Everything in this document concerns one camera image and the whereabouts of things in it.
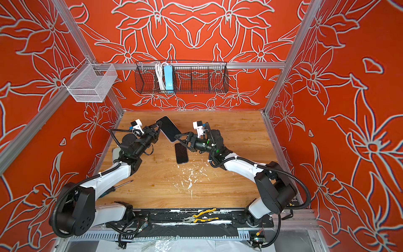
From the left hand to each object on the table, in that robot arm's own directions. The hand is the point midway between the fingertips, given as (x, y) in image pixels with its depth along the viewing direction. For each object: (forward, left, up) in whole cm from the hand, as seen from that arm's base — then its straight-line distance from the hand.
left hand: (162, 121), depth 77 cm
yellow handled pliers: (-37, -18, -28) cm, 49 cm away
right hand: (-9, -9, -2) cm, 12 cm away
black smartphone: (-2, -7, -27) cm, 28 cm away
